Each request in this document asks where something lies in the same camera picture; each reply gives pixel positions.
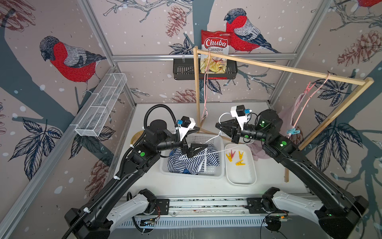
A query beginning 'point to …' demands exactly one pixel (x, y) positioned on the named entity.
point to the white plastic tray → (240, 166)
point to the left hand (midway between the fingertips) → (204, 135)
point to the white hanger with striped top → (220, 133)
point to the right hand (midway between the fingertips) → (217, 124)
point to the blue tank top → (186, 171)
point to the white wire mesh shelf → (94, 120)
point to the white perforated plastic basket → (214, 172)
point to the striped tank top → (196, 164)
